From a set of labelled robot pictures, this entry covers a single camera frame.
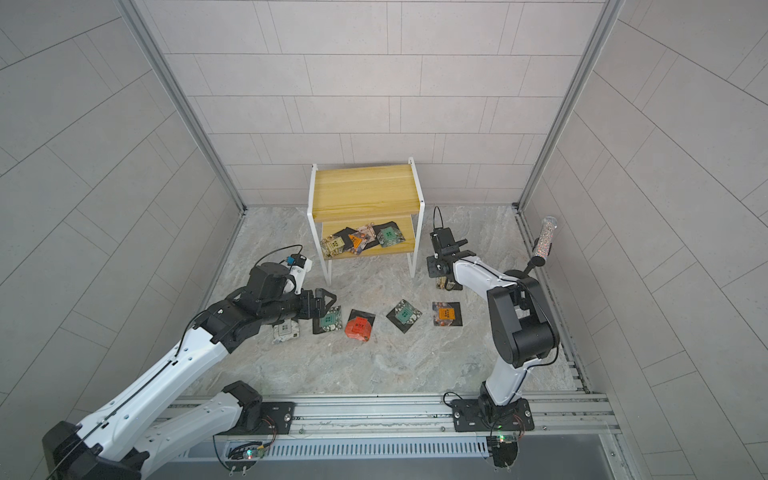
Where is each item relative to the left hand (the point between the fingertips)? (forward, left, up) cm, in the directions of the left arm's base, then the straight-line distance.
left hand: (331, 296), depth 74 cm
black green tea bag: (0, +3, -15) cm, 16 cm away
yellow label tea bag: (+16, +3, 0) cm, 16 cm away
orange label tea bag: (+3, -32, -16) cm, 36 cm away
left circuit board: (-31, +17, -15) cm, 39 cm away
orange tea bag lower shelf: (+18, -4, -1) cm, 19 cm away
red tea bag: (-1, -6, -16) cm, 17 cm away
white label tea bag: (-3, +15, -16) cm, 22 cm away
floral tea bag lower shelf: (+21, -7, -1) cm, 23 cm away
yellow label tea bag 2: (+14, -31, -16) cm, 37 cm away
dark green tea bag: (+21, -13, -1) cm, 25 cm away
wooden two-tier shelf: (+16, -8, +15) cm, 23 cm away
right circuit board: (-30, -42, -17) cm, 54 cm away
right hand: (+20, -31, -12) cm, 38 cm away
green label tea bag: (+2, -19, -16) cm, 25 cm away
